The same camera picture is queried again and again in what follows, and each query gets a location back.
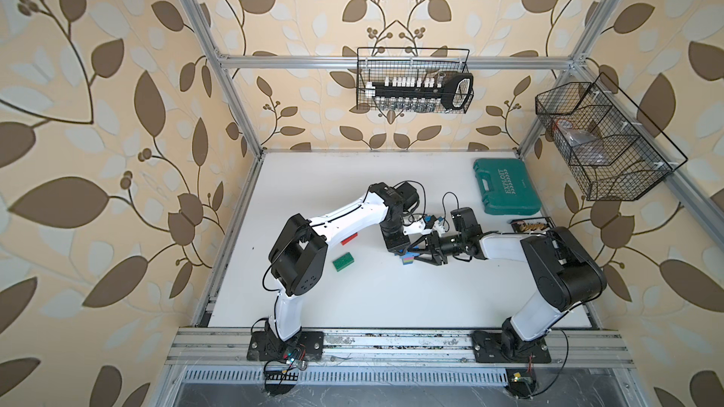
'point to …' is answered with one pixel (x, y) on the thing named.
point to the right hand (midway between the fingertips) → (412, 253)
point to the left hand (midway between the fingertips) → (402, 247)
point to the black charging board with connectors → (531, 224)
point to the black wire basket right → (618, 154)
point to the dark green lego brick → (343, 261)
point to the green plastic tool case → (506, 187)
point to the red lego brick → (349, 238)
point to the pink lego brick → (408, 263)
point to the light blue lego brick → (408, 254)
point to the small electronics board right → (521, 382)
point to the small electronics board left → (280, 376)
